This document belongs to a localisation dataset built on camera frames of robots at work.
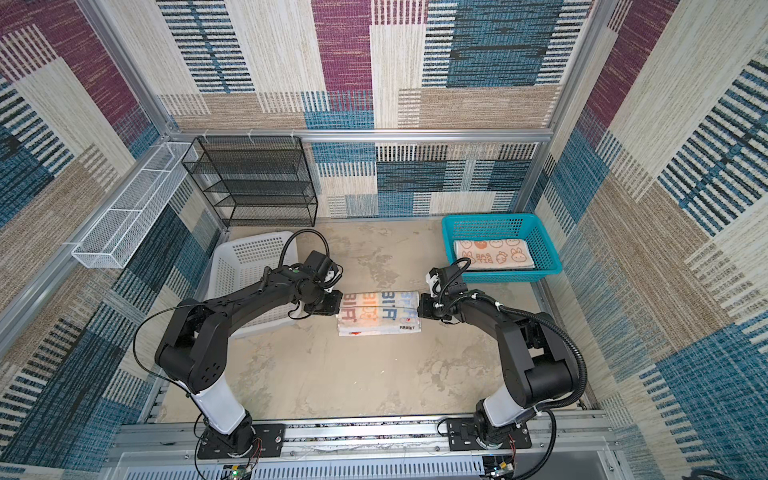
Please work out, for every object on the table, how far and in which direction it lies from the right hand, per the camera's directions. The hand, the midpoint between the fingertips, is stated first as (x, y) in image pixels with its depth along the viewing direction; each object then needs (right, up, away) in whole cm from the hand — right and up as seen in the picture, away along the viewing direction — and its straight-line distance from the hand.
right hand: (420, 312), depth 92 cm
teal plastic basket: (+42, +27, +19) cm, 53 cm away
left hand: (-24, +2, -2) cm, 24 cm away
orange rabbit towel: (-13, 0, -1) cm, 13 cm away
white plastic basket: (-60, +15, +13) cm, 63 cm away
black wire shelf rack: (-58, +44, +18) cm, 74 cm away
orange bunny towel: (+27, +17, +13) cm, 35 cm away
